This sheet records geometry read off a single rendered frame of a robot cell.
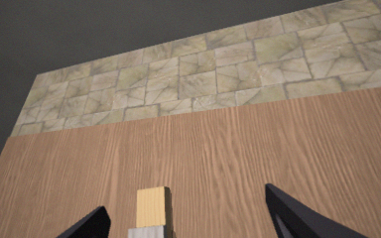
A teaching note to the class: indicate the light wooden plank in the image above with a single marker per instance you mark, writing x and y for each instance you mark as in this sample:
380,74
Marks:
154,208

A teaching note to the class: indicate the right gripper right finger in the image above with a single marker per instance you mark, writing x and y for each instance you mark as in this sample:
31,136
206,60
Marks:
292,219

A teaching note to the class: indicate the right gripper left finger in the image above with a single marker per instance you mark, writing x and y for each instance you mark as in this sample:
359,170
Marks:
95,224

